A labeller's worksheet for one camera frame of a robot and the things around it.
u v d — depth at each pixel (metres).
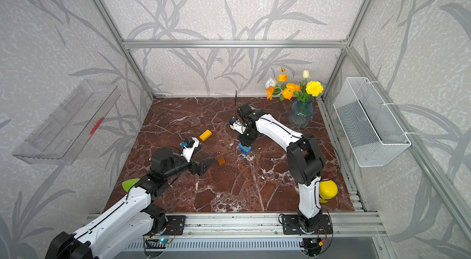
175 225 0.73
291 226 0.73
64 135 0.67
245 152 0.94
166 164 0.63
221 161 0.91
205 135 1.02
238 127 0.81
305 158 0.50
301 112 0.99
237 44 1.72
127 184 0.86
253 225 0.75
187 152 0.68
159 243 0.71
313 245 0.76
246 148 0.90
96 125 0.68
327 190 0.72
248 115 0.68
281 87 0.94
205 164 0.70
